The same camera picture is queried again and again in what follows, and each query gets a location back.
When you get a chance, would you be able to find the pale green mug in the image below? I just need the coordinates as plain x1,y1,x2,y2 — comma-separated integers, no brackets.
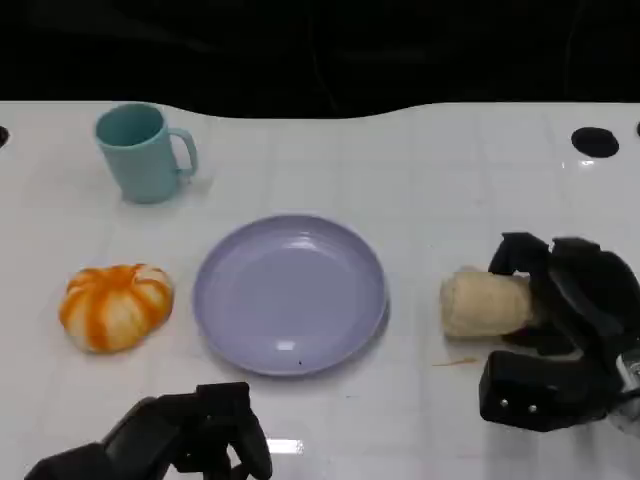
94,102,199,205

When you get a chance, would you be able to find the orange and white bread roll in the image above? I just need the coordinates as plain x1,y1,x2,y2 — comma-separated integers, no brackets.
58,263,175,355

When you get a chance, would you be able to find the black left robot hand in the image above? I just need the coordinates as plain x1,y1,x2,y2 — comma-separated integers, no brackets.
102,382,274,480

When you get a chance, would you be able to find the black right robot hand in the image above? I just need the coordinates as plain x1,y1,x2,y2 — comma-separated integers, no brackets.
487,232,640,357

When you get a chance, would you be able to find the lilac plate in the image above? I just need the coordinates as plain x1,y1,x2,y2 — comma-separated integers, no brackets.
192,214,390,377

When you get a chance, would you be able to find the beige towel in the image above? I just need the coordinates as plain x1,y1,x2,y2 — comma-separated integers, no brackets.
439,268,535,340

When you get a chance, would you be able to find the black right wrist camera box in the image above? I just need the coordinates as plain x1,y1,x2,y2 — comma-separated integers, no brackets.
478,349,624,434

